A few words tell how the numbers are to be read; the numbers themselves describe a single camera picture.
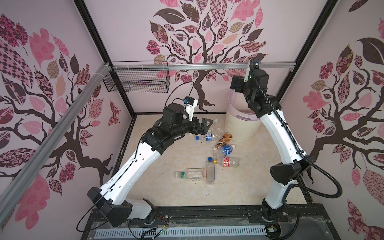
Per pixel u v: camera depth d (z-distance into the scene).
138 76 0.95
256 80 0.47
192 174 0.87
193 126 0.56
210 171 0.89
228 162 0.87
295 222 0.70
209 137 1.00
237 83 0.63
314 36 0.79
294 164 0.44
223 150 0.92
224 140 0.98
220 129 1.08
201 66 0.94
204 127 0.57
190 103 0.55
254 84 0.48
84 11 0.68
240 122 0.85
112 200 0.38
